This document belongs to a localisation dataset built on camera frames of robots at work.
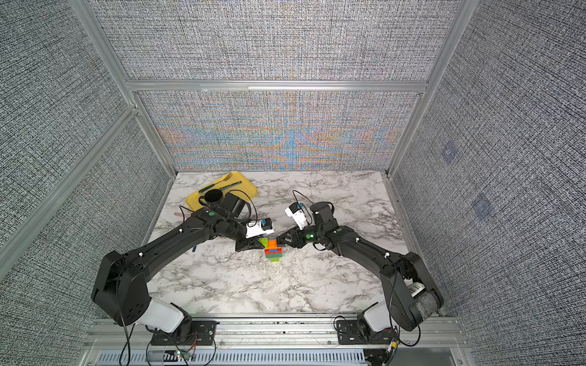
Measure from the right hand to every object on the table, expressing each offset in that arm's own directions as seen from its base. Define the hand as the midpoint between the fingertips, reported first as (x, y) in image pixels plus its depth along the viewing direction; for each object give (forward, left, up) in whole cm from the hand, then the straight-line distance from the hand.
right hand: (282, 232), depth 81 cm
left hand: (-2, +7, -1) cm, 7 cm away
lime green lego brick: (-3, +6, 0) cm, 7 cm away
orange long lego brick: (-4, +4, -2) cm, 6 cm away
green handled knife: (+34, +27, -14) cm, 46 cm away
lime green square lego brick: (-4, +4, -14) cm, 15 cm away
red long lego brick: (-5, +3, -4) cm, 7 cm away
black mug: (+20, +31, -6) cm, 38 cm away
